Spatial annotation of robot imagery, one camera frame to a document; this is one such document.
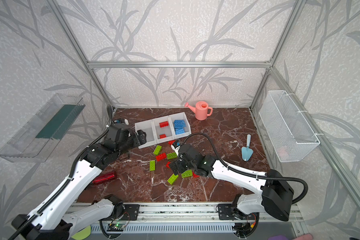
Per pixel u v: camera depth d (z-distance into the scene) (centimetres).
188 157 59
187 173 86
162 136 102
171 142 99
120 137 53
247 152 94
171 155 93
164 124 108
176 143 68
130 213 73
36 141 65
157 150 96
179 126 103
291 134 62
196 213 75
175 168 68
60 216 40
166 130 104
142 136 66
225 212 74
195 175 84
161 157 91
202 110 107
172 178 84
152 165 90
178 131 102
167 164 89
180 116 109
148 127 102
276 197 40
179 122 108
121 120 63
